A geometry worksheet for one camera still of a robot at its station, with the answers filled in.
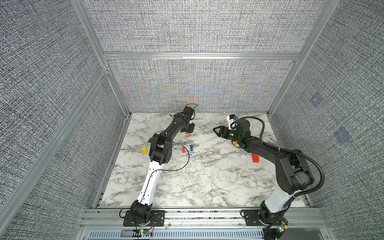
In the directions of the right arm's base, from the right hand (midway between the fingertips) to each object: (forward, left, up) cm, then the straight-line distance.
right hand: (217, 129), depth 92 cm
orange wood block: (+6, +18, -11) cm, 22 cm away
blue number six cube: (-6, +16, -12) cm, 21 cm away
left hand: (+11, +18, -13) cm, 24 cm away
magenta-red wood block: (-7, +21, -13) cm, 26 cm away
